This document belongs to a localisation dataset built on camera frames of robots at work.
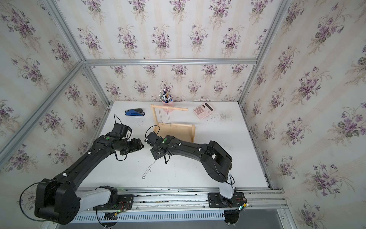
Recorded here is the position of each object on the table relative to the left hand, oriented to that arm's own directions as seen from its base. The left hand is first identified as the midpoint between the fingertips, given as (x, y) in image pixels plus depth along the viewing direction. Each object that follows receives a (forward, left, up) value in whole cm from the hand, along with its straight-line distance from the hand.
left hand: (141, 147), depth 83 cm
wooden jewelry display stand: (+17, -26, -10) cm, 32 cm away
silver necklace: (-12, -2, -11) cm, 16 cm away
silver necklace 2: (+32, -14, -10) cm, 36 cm away
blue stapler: (+35, +13, -8) cm, 38 cm away
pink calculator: (+36, -42, -7) cm, 56 cm away
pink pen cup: (+42, -13, -1) cm, 44 cm away
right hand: (-1, -11, -4) cm, 11 cm away
